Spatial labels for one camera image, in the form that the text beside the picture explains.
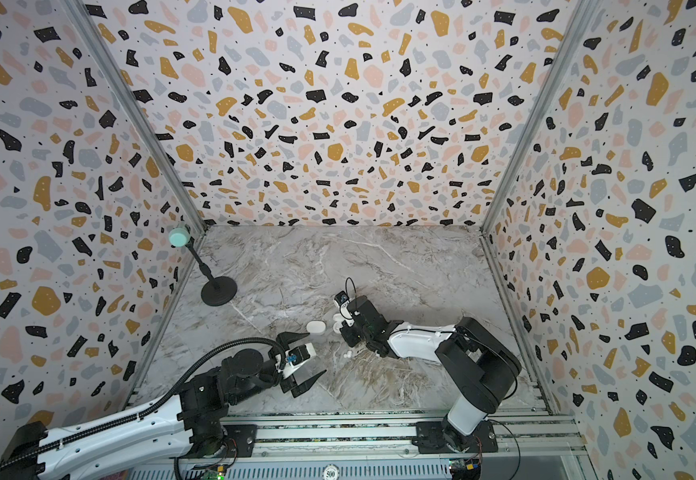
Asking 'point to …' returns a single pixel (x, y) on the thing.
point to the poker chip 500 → (330, 472)
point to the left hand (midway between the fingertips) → (319, 347)
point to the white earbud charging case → (316, 327)
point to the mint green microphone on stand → (219, 291)
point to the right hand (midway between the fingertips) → (345, 316)
